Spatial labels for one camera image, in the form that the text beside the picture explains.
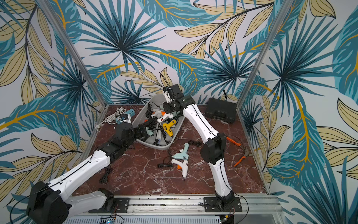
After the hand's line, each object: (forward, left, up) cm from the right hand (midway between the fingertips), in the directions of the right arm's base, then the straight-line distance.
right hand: (167, 105), depth 87 cm
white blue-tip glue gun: (-5, +8, -27) cm, 28 cm away
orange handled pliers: (-22, -52, -24) cm, 61 cm away
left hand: (-14, +17, -4) cm, 22 cm away
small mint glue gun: (-23, -10, -22) cm, 33 cm away
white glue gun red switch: (-6, -1, -3) cm, 6 cm away
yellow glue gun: (-3, +2, -19) cm, 19 cm away
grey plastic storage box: (-3, +5, -19) cm, 20 cm away
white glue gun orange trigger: (-30, -8, -22) cm, 38 cm away
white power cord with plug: (+7, +45, -21) cm, 50 cm away
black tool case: (+13, -41, -19) cm, 47 cm away
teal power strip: (-19, +21, +11) cm, 31 cm away
